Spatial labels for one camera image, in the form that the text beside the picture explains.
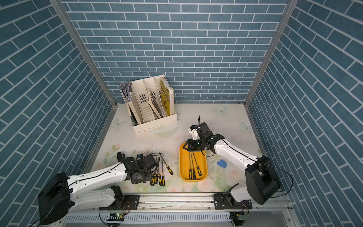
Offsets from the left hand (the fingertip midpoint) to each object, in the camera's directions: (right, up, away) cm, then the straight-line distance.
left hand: (151, 179), depth 80 cm
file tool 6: (+2, 0, 0) cm, 2 cm away
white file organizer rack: (-15, +43, +36) cm, 58 cm away
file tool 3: (+9, +5, +6) cm, 11 cm away
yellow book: (+7, +52, +15) cm, 55 cm away
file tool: (+24, +3, +2) cm, 25 cm away
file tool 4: (+6, +1, +2) cm, 7 cm away
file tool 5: (+4, 0, +2) cm, 5 cm away
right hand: (+20, +18, +3) cm, 27 cm away
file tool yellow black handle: (+22, +4, +5) cm, 23 cm away
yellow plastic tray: (+30, +9, +10) cm, 32 cm away
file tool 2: (+27, +4, +4) cm, 28 cm away
